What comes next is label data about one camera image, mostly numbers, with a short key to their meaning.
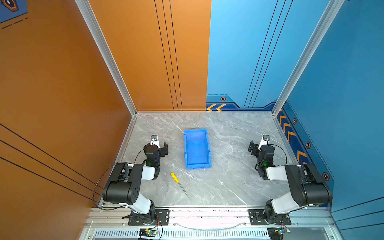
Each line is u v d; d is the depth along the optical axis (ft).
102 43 2.66
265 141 2.59
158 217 2.40
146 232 2.33
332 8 2.30
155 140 2.64
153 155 2.33
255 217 2.38
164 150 2.81
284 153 3.23
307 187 1.52
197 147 3.27
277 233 2.29
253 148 2.75
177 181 2.78
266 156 2.30
